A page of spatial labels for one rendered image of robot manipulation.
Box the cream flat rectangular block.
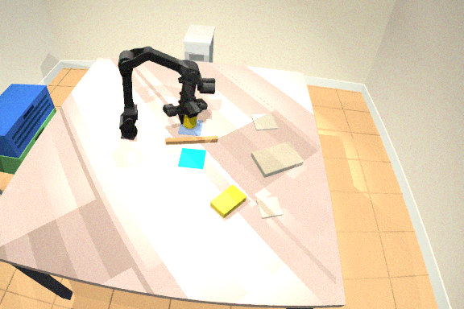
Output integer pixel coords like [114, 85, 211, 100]
[251, 142, 304, 178]

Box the olive-yellow cup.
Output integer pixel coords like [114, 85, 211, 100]
[183, 115, 197, 129]

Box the yellow rectangular block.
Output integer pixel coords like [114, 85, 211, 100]
[210, 184, 247, 219]

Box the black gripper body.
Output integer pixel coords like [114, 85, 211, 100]
[163, 91, 208, 117]

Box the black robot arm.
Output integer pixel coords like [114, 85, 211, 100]
[118, 46, 216, 140]

